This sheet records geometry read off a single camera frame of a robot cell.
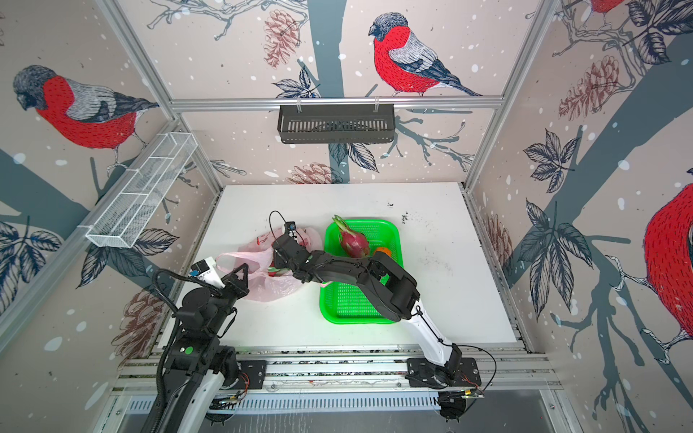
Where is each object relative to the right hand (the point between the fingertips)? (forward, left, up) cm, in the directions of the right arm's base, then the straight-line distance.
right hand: (280, 248), depth 92 cm
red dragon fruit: (-8, +1, -2) cm, 8 cm away
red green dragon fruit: (+3, -26, 0) cm, 26 cm away
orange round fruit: (+2, -36, -2) cm, 36 cm away
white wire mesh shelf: (-3, +40, +22) cm, 45 cm away
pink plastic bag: (-9, +2, +11) cm, 15 cm away
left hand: (-11, +3, +12) cm, 16 cm away
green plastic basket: (-16, -23, -7) cm, 29 cm away
